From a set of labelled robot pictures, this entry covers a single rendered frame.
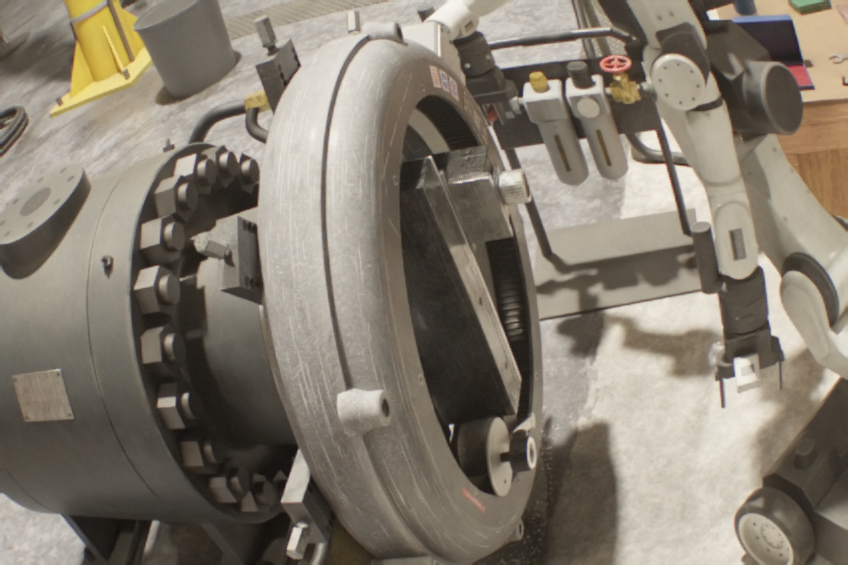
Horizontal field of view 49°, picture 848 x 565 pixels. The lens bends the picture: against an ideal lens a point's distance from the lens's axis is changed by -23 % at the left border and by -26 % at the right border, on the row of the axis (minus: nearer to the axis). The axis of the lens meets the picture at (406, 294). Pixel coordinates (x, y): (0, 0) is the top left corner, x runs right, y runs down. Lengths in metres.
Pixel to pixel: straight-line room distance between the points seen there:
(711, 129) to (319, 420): 0.59
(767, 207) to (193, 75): 2.99
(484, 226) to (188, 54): 2.82
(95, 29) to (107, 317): 3.65
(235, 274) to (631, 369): 1.18
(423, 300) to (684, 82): 0.47
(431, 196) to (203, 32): 2.87
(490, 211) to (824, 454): 0.71
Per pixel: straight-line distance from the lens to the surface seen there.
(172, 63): 4.21
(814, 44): 2.34
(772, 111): 1.46
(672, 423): 2.11
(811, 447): 1.66
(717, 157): 1.40
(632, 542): 1.93
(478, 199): 1.44
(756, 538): 1.78
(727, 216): 1.40
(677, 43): 1.32
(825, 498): 1.69
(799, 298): 1.57
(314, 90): 1.34
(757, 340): 1.53
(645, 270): 2.47
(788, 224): 1.58
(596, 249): 2.56
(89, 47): 5.10
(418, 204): 1.37
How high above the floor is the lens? 1.52
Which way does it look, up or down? 35 degrees down
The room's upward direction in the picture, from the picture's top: 24 degrees counter-clockwise
